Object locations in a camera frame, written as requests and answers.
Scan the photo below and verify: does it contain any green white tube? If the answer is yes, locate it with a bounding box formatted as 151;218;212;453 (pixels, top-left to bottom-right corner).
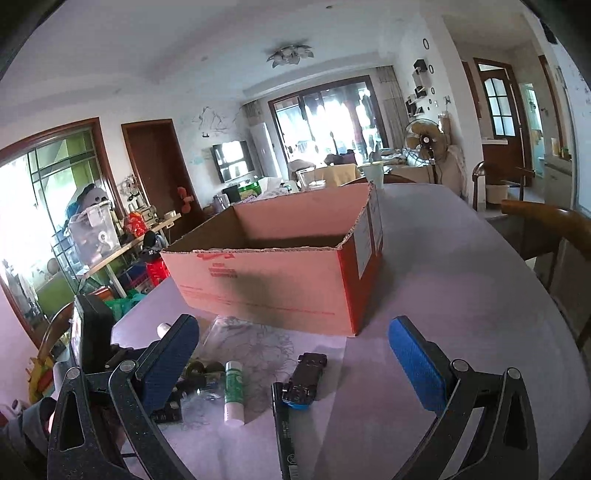
224;361;245;427

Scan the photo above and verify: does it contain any television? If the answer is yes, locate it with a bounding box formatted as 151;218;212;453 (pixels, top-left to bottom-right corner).
211;140;254;183

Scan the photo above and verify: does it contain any pink cardboard box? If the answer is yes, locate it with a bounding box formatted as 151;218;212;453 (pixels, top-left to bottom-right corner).
162;183;384;337

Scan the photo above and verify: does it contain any white lotion bottle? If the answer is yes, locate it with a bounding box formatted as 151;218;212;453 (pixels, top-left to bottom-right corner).
156;323;171;339

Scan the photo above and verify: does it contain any standing fan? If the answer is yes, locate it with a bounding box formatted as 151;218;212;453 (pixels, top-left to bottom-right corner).
405;118;448;184

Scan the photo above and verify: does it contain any olive tape roll bag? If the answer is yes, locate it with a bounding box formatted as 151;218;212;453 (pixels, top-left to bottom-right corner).
182;360;225;393

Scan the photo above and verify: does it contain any wooden chair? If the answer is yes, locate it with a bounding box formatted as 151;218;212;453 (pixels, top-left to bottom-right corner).
501;200;590;350

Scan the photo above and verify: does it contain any clear storage bin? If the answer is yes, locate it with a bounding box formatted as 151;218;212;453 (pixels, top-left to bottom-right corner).
68;201;120;266

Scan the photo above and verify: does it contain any ceiling lamp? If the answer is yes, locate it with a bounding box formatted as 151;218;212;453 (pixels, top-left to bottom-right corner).
267;44;315;68

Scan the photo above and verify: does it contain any black marker pen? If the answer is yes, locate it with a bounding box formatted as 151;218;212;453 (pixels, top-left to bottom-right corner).
271;382;300;480

